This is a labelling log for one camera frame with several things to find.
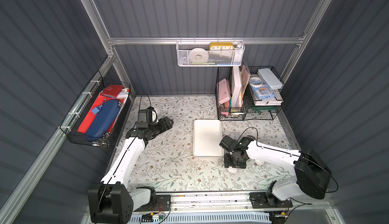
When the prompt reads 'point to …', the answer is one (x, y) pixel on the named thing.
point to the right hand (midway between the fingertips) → (234, 168)
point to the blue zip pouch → (105, 115)
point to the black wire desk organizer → (248, 93)
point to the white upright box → (236, 97)
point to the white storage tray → (207, 135)
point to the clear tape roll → (256, 81)
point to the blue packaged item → (264, 91)
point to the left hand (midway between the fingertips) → (168, 123)
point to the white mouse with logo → (232, 170)
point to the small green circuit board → (160, 217)
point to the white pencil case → (270, 78)
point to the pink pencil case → (224, 91)
